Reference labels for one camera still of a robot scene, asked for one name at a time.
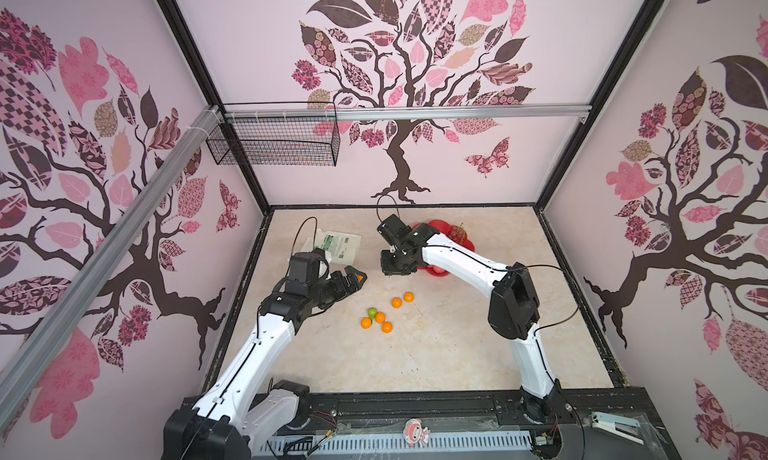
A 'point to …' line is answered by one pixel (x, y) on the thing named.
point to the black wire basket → (277, 134)
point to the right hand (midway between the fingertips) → (387, 265)
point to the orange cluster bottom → (387, 327)
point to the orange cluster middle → (396, 302)
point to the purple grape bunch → (458, 233)
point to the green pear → (372, 312)
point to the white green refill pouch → (341, 247)
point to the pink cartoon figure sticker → (415, 433)
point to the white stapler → (623, 427)
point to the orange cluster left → (366, 323)
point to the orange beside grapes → (409, 297)
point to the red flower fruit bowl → (443, 228)
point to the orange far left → (360, 278)
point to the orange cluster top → (380, 317)
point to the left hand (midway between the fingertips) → (357, 287)
